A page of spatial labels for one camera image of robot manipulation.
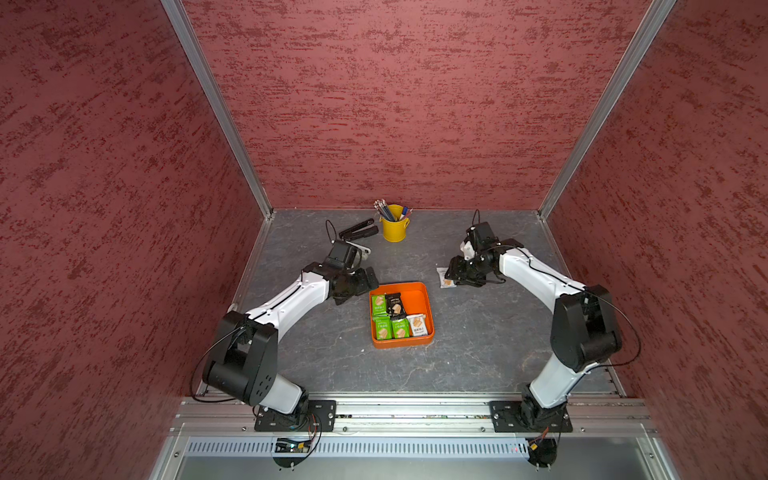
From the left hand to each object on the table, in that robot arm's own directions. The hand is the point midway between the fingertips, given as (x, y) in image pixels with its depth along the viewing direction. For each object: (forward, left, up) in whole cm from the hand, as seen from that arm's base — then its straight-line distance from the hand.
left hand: (365, 293), depth 88 cm
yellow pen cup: (+28, -9, -4) cm, 30 cm away
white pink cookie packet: (+7, -26, -6) cm, 28 cm away
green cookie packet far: (-3, -4, -5) cm, 7 cm away
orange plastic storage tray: (+2, -16, -8) cm, 18 cm away
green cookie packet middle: (-8, -11, -6) cm, 15 cm away
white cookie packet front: (-7, -16, -5) cm, 19 cm away
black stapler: (+30, +5, -6) cm, 31 cm away
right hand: (+4, -26, 0) cm, 27 cm away
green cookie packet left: (-8, -6, -6) cm, 12 cm away
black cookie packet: (-2, -9, -5) cm, 10 cm away
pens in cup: (+29, -4, +8) cm, 30 cm away
